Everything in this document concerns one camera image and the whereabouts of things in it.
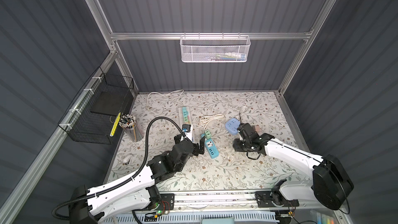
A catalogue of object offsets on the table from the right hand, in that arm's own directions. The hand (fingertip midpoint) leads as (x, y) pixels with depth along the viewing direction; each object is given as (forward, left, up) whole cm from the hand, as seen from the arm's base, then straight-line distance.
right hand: (238, 145), depth 87 cm
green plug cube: (+17, +31, +3) cm, 35 cm away
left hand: (-3, +23, +16) cm, 28 cm away
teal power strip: (+1, +15, -3) cm, 15 cm away
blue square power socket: (+15, +1, -3) cm, 15 cm away
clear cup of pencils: (+7, +59, +14) cm, 61 cm away
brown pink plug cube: (+14, -15, -5) cm, 22 cm away
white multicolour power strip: (-8, +25, +26) cm, 37 cm away
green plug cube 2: (+6, +17, +3) cm, 18 cm away
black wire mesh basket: (+3, +72, +24) cm, 76 cm away
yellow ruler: (-4, +59, +24) cm, 64 cm away
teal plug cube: (+26, +33, +1) cm, 42 cm away
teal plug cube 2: (+21, +32, +3) cm, 38 cm away
